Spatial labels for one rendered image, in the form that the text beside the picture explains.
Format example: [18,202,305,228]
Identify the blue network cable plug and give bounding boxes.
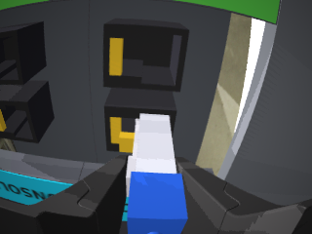
[118,114,187,234]

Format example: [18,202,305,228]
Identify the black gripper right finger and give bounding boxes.
[175,157,312,234]

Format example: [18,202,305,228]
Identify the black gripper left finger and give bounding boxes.
[0,155,128,234]

